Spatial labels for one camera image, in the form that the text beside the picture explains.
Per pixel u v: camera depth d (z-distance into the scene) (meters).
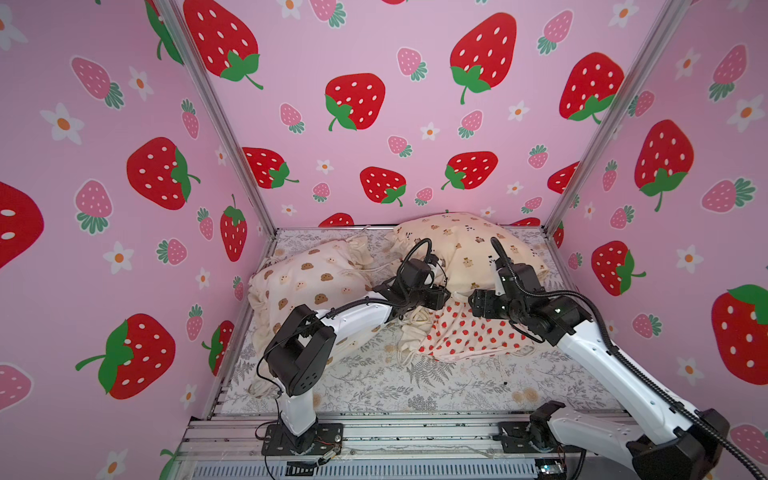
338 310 0.53
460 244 0.90
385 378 0.84
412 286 0.69
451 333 0.86
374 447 0.73
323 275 0.93
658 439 0.40
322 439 0.74
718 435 0.37
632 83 0.80
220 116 0.86
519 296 0.56
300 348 0.50
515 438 0.75
